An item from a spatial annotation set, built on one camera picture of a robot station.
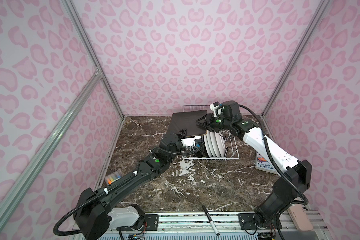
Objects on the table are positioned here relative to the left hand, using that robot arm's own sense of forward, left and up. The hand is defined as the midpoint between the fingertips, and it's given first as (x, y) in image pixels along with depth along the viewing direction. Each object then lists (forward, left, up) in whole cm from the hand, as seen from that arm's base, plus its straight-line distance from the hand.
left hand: (183, 124), depth 73 cm
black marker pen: (-36, -12, -31) cm, 49 cm away
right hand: (+2, -8, 0) cm, 8 cm away
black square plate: (+4, -2, -2) cm, 5 cm away
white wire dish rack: (0, -30, -27) cm, 40 cm away
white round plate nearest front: (-1, -23, -21) cm, 31 cm away
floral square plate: (-13, -7, +2) cm, 14 cm away
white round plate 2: (-1, -16, -16) cm, 22 cm away
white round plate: (-1, -19, -16) cm, 25 cm away
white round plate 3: (-2, -13, -16) cm, 21 cm away
